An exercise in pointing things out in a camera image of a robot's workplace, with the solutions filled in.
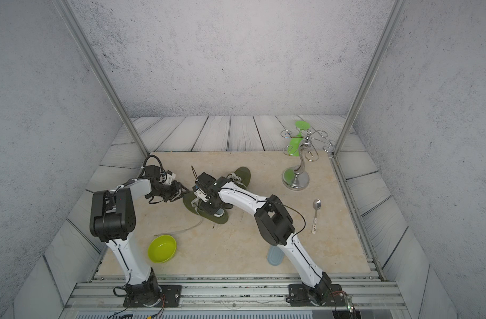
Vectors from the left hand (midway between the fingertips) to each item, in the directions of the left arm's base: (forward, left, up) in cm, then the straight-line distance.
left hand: (189, 191), depth 99 cm
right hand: (-11, -11, +1) cm, 16 cm away
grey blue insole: (-14, -16, +3) cm, 22 cm away
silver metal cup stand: (+9, -55, -2) cm, 56 cm away
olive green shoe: (-14, -10, -1) cm, 17 cm away
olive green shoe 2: (+8, -26, +1) cm, 27 cm away
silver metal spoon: (-7, -62, -2) cm, 63 cm away
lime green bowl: (-27, +7, -2) cm, 28 cm away
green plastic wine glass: (+17, -53, +15) cm, 58 cm away
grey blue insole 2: (-30, -40, -4) cm, 50 cm away
